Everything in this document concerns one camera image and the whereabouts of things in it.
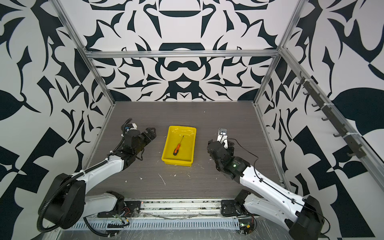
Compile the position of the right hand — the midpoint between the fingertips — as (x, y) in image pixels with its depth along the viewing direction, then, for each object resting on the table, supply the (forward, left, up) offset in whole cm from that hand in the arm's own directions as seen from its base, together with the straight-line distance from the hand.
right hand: (218, 140), depth 78 cm
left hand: (+10, +37, -3) cm, 38 cm away
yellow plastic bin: (0, +18, -18) cm, 25 cm away
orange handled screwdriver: (+5, +23, -17) cm, 29 cm away
